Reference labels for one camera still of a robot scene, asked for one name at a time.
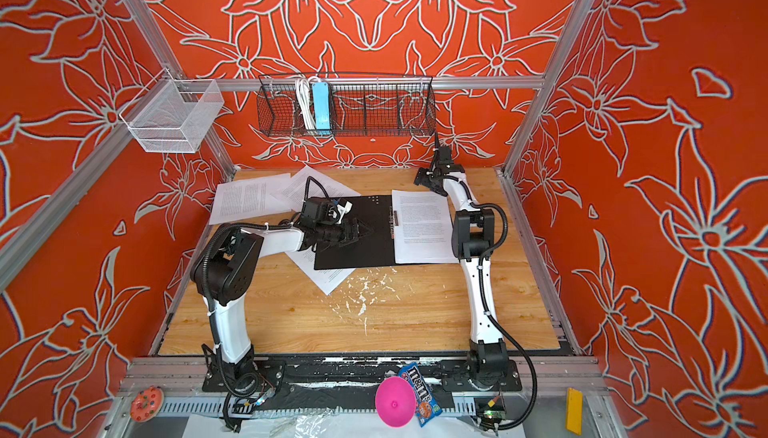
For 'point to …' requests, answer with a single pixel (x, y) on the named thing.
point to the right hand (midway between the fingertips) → (424, 178)
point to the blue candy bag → (427, 402)
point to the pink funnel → (396, 401)
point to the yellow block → (574, 411)
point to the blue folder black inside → (374, 248)
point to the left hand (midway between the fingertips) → (366, 233)
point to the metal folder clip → (393, 219)
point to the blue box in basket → (321, 108)
